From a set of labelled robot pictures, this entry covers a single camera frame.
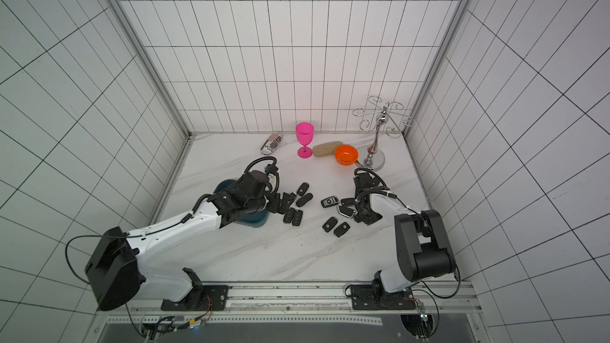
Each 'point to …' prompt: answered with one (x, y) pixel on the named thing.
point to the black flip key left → (288, 215)
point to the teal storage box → (254, 219)
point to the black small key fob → (348, 201)
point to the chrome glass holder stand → (388, 115)
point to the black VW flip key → (303, 189)
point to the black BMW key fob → (329, 202)
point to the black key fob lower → (330, 224)
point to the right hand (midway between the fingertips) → (361, 207)
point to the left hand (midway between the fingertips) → (279, 200)
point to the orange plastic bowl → (345, 154)
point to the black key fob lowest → (341, 229)
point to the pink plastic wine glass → (305, 134)
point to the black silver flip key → (345, 211)
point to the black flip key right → (297, 217)
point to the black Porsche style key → (303, 202)
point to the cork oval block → (326, 149)
